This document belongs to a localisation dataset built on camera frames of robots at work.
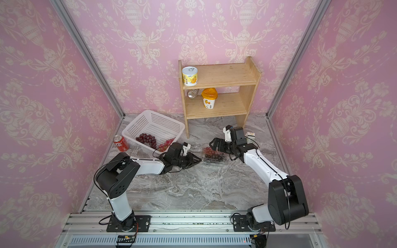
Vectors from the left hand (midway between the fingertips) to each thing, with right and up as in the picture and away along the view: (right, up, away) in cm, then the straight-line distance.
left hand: (201, 161), depth 89 cm
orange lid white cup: (+5, +39, +1) cm, 39 cm away
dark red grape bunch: (-35, +12, +11) cm, 39 cm away
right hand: (+9, +10, -2) cm, 13 cm away
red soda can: (-49, +11, +4) cm, 50 cm away
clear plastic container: (+1, +1, +3) cm, 3 cm away
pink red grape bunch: (-24, +7, +11) cm, 27 cm away
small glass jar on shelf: (-6, +41, +7) cm, 42 cm away
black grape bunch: (+10, +1, +6) cm, 12 cm away
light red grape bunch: (+5, +4, +8) cm, 10 cm away
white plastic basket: (-28, +19, +23) cm, 41 cm away
